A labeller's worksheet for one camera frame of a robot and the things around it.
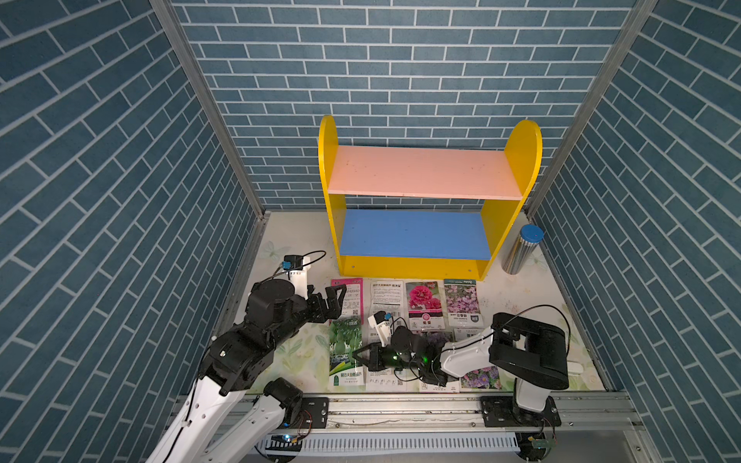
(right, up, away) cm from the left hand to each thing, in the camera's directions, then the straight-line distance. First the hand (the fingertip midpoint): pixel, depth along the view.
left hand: (339, 289), depth 66 cm
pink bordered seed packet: (0, -9, +28) cm, 29 cm away
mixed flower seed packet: (+26, -19, +21) cm, 39 cm away
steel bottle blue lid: (+55, +8, +26) cm, 61 cm away
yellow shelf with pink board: (+23, +10, +25) cm, 35 cm away
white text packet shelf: (+11, -27, +13) cm, 32 cm away
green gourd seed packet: (-1, -25, +12) cm, 28 cm away
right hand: (+2, -21, +10) cm, 23 cm away
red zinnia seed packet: (+40, -28, +14) cm, 50 cm away
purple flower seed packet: (+36, -10, +28) cm, 47 cm away
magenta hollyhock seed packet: (+24, -10, +28) cm, 38 cm away
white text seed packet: (+11, -8, +30) cm, 33 cm away
